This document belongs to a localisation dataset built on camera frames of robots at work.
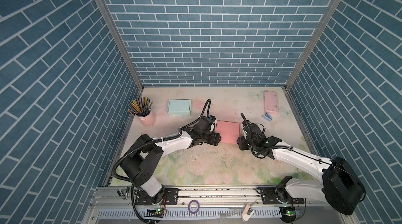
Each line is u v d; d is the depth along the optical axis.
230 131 0.94
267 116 1.02
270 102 1.14
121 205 0.72
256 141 0.64
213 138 0.78
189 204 0.72
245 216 0.68
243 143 0.77
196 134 0.68
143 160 0.45
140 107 0.94
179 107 1.05
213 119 0.82
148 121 0.94
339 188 0.42
